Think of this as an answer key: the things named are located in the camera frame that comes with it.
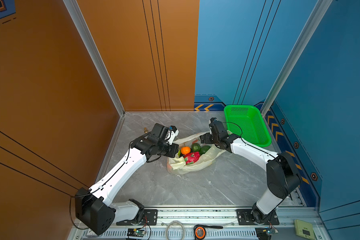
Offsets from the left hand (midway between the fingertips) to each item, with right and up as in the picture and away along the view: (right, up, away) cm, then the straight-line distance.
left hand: (178, 149), depth 77 cm
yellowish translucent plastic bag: (0, -6, -9) cm, 11 cm away
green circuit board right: (+41, -40, -6) cm, 57 cm away
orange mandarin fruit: (+4, -2, +10) cm, 11 cm away
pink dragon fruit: (+7, -6, +8) cm, 13 cm away
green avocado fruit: (+15, -3, +15) cm, 22 cm away
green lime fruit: (+10, -1, +15) cm, 18 cm away
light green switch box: (+59, -36, -8) cm, 69 cm away
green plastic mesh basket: (+52, +15, +39) cm, 66 cm away
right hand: (+16, +6, +15) cm, 23 cm away
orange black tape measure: (+10, -36, -9) cm, 38 cm away
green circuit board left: (-20, -39, -6) cm, 44 cm away
